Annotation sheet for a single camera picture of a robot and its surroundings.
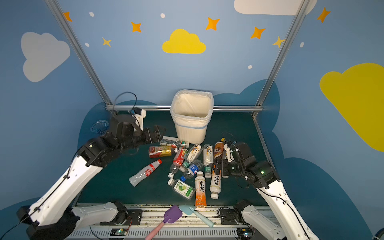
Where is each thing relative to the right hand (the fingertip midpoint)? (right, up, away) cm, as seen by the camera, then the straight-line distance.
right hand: (222, 164), depth 69 cm
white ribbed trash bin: (-14, +12, +23) cm, 30 cm away
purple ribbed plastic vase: (-69, +18, +18) cm, 74 cm away
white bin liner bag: (-15, +31, +35) cm, 49 cm away
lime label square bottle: (-20, -16, +11) cm, 28 cm away
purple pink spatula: (-24, -28, +6) cm, 37 cm away
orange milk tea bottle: (-10, -17, +10) cm, 22 cm away
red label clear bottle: (-23, -3, +21) cm, 31 cm away
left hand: (-28, +15, -5) cm, 32 cm away
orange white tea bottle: (-1, -14, +11) cm, 18 cm away
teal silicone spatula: (-16, -25, +7) cm, 31 cm away
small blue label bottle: (-14, -8, +17) cm, 23 cm away
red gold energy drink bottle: (-35, +2, +24) cm, 42 cm away
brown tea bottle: (+3, +2, +25) cm, 26 cm away
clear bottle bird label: (-14, 0, +23) cm, 27 cm away
